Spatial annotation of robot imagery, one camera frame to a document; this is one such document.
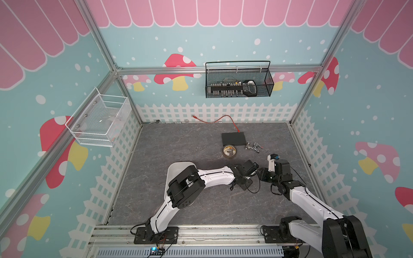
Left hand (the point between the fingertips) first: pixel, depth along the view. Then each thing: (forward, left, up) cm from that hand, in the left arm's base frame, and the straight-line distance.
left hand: (244, 182), depth 91 cm
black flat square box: (+33, +4, -1) cm, 33 cm away
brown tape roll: (+21, +7, +1) cm, 22 cm away
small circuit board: (-32, +44, -3) cm, 55 cm away
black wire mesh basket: (+47, -7, +34) cm, 59 cm away
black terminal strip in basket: (+40, +11, +34) cm, 54 cm away
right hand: (+5, -8, +6) cm, 11 cm away
